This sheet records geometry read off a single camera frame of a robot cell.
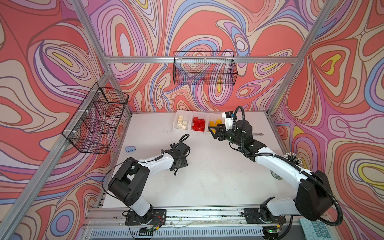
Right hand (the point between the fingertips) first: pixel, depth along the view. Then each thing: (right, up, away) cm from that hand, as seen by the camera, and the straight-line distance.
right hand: (213, 130), depth 80 cm
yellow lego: (+3, +4, +30) cm, 31 cm away
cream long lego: (-21, +7, +34) cm, 40 cm away
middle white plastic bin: (-5, +11, +31) cm, 33 cm away
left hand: (-17, -22, +12) cm, 30 cm away
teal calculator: (+46, -47, -11) cm, 67 cm away
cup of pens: (+41, -14, -3) cm, 44 cm away
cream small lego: (-21, +3, +31) cm, 38 cm away
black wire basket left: (-62, 0, -6) cm, 63 cm away
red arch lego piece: (-7, +3, +28) cm, 29 cm away
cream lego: (-17, +5, +31) cm, 35 cm away
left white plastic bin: (-15, +10, +30) cm, 35 cm away
